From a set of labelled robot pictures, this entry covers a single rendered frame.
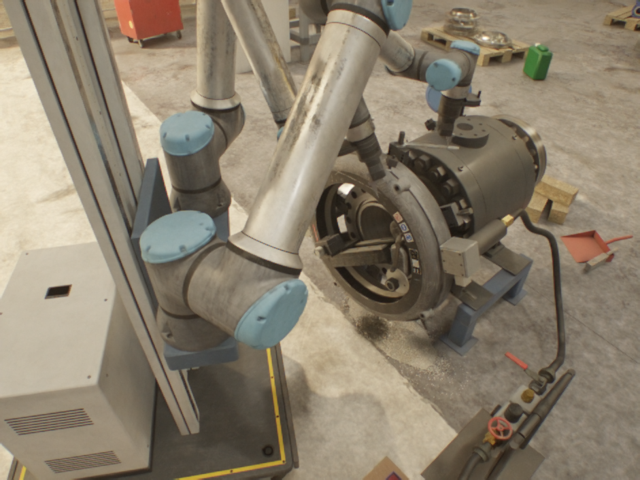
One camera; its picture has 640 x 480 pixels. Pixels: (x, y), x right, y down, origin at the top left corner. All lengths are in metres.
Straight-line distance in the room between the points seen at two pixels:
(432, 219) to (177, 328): 0.92
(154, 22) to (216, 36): 5.40
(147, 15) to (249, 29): 5.55
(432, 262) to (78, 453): 1.25
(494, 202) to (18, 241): 2.81
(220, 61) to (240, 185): 2.04
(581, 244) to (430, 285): 1.69
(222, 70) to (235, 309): 0.77
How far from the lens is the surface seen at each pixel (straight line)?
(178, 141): 1.26
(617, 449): 2.30
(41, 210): 3.57
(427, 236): 1.55
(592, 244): 3.21
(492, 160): 2.03
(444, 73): 1.38
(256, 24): 1.13
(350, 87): 0.81
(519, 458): 2.08
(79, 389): 1.25
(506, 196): 2.06
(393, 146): 1.65
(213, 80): 1.36
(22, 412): 1.38
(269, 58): 1.14
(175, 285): 0.88
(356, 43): 0.83
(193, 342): 1.01
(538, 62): 5.65
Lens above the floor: 1.78
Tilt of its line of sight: 40 degrees down
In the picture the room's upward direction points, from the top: straight up
